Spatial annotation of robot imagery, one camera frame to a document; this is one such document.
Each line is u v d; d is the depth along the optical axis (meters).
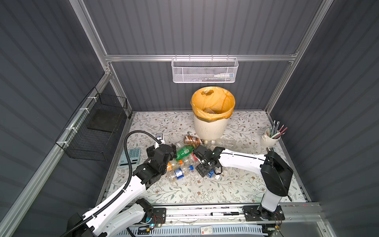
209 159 0.63
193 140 0.99
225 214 0.74
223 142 1.03
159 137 0.64
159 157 0.56
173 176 0.83
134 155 0.94
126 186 0.48
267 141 0.94
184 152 0.91
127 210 0.58
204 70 1.24
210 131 0.92
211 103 1.05
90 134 0.71
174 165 0.90
